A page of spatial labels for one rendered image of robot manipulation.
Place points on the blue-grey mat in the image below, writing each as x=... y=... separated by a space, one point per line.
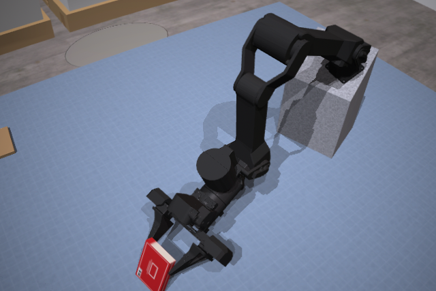
x=91 y=143

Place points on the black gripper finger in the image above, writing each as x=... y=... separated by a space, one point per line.
x=161 y=225
x=193 y=256

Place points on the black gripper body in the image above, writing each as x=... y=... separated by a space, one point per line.
x=213 y=246

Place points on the red card box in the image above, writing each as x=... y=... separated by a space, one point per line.
x=154 y=265

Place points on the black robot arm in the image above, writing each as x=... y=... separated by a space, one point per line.
x=249 y=155

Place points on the tan flat block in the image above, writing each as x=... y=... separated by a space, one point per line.
x=6 y=145

